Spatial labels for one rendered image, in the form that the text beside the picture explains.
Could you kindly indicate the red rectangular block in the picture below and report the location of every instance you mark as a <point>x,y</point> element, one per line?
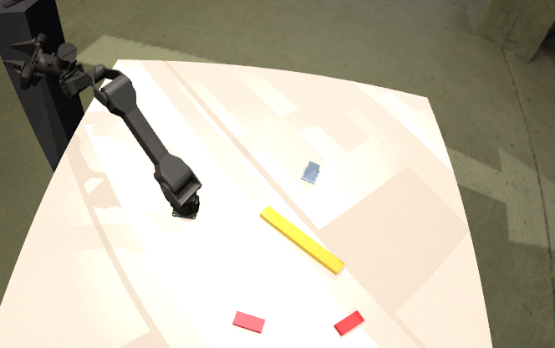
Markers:
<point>348,323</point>

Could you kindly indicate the pink rectangular block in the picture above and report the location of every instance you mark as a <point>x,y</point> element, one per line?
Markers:
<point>248,322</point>

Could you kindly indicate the yellow bar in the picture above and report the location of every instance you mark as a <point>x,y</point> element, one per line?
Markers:
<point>301,240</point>

